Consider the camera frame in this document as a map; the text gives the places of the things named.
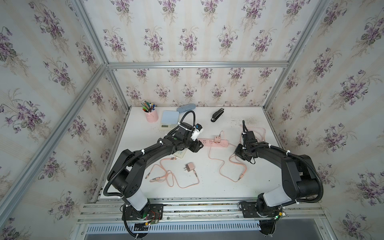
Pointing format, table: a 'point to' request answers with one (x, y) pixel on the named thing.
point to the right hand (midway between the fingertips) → (238, 153)
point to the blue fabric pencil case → (186, 107)
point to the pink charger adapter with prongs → (189, 166)
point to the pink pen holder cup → (152, 116)
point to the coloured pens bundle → (148, 107)
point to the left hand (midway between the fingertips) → (200, 143)
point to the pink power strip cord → (253, 127)
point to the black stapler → (217, 114)
